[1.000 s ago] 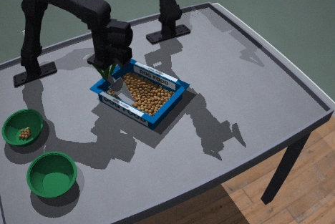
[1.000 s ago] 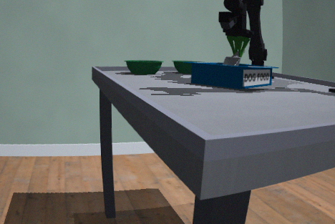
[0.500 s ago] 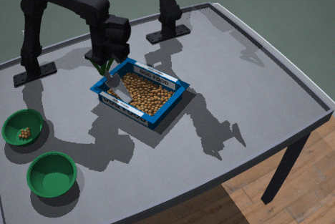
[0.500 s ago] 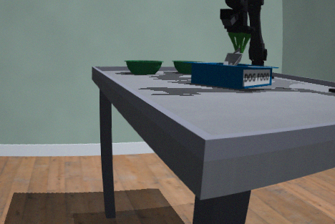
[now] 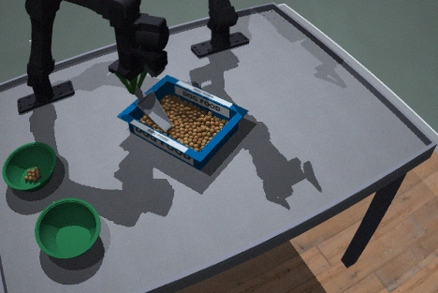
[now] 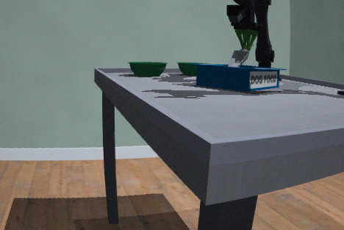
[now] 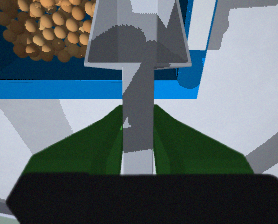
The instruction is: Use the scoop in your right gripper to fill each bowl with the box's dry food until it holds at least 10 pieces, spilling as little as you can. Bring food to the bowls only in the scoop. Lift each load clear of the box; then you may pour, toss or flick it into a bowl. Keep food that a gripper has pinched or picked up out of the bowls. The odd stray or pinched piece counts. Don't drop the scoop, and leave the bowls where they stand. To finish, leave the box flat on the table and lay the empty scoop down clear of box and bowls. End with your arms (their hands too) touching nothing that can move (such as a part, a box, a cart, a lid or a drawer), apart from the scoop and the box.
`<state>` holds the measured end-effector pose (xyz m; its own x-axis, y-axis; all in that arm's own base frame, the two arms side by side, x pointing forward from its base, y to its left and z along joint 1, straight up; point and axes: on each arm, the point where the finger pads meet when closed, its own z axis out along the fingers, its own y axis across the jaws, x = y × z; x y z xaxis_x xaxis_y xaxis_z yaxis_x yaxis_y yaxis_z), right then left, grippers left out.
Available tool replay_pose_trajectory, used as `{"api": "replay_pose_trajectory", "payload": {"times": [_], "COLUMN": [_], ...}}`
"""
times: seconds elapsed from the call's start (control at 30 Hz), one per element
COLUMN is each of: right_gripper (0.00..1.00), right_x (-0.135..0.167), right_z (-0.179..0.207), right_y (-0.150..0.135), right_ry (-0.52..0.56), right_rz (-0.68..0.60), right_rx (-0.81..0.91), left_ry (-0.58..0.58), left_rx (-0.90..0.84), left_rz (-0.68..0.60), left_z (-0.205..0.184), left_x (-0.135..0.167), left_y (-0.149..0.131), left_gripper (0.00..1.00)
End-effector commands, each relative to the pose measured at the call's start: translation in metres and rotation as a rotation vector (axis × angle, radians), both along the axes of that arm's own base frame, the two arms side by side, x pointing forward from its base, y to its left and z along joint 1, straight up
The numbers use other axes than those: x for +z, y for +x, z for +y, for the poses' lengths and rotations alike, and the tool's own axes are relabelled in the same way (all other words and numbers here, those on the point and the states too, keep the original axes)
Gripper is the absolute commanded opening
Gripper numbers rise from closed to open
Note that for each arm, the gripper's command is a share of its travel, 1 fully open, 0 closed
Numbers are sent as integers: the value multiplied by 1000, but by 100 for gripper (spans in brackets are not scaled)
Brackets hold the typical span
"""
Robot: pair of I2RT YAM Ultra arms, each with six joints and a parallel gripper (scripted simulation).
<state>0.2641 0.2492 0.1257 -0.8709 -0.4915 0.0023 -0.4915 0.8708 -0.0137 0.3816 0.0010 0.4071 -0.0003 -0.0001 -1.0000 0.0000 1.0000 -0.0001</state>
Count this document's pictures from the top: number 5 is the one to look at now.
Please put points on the blue dog food box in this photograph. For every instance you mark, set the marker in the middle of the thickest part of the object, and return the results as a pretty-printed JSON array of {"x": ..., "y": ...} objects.
[{"x": 219, "y": 107}]

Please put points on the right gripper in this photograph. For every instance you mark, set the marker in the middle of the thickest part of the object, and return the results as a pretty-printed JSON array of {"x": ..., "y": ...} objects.
[{"x": 132, "y": 75}]

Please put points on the green bowl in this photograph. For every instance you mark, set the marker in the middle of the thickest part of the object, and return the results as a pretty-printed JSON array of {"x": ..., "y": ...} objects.
[
  {"x": 66, "y": 226},
  {"x": 29, "y": 156}
]

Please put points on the grey table edge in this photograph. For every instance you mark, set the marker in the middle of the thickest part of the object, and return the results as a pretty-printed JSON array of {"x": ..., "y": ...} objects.
[{"x": 221, "y": 260}]

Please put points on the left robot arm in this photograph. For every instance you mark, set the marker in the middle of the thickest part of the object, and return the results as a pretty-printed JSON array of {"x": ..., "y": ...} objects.
[{"x": 222, "y": 15}]

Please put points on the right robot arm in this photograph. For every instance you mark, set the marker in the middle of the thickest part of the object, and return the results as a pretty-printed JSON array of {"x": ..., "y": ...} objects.
[{"x": 149, "y": 31}]

